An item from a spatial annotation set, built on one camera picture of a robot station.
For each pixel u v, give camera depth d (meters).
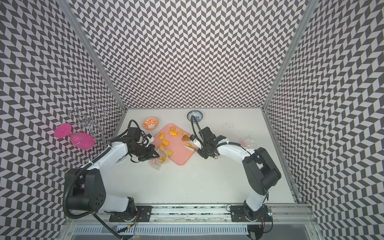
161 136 1.02
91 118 0.90
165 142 0.99
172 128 1.05
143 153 0.75
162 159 0.87
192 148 0.94
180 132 1.03
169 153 0.95
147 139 0.79
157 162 0.83
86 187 0.42
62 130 0.67
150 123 1.08
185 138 1.00
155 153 0.83
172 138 1.01
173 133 1.03
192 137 0.80
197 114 1.12
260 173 0.46
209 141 0.70
